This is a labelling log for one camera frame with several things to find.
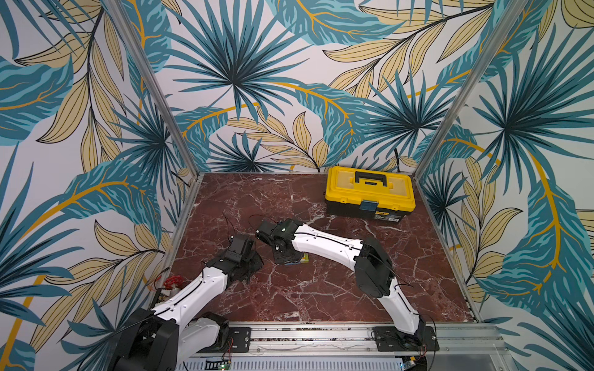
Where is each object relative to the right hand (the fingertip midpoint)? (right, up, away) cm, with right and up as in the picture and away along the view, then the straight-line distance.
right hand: (285, 257), depth 86 cm
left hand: (-9, -3, -1) cm, 9 cm away
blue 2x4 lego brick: (+3, +1, -11) cm, 12 cm away
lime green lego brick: (+8, -1, +3) cm, 8 cm away
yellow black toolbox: (+36, +23, +5) cm, 43 cm away
